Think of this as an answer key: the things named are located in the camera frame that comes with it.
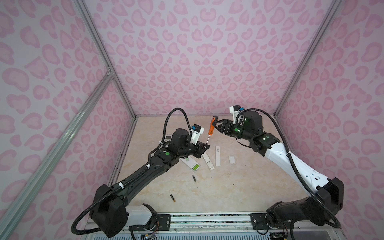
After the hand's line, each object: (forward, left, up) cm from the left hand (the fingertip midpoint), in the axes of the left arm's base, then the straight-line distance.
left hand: (210, 144), depth 74 cm
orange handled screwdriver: (+6, -1, +5) cm, 8 cm away
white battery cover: (+7, -7, -25) cm, 27 cm away
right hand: (+6, -3, +8) cm, 11 cm away
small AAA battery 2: (-18, +20, -24) cm, 36 cm away
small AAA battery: (-7, +9, -25) cm, 27 cm away
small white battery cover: (+4, -16, -25) cm, 30 cm away
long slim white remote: (+2, 0, -23) cm, 23 cm away
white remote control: (+2, +10, -23) cm, 26 cm away
